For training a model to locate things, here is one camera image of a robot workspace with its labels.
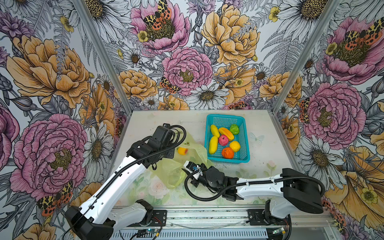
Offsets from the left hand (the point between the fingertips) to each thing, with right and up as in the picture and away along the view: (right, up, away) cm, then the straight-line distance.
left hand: (166, 152), depth 74 cm
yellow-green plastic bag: (+2, -9, -3) cm, 10 cm away
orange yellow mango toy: (+35, +8, +30) cm, 47 cm away
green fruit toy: (+40, +11, +29) cm, 51 cm away
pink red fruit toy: (+32, +4, +23) cm, 40 cm away
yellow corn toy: (+27, +9, +31) cm, 42 cm away
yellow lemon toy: (+39, 0, +21) cm, 44 cm away
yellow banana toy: (+25, 0, +23) cm, 34 cm away
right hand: (+9, -9, +1) cm, 13 cm away
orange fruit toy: (+33, -3, +17) cm, 38 cm away
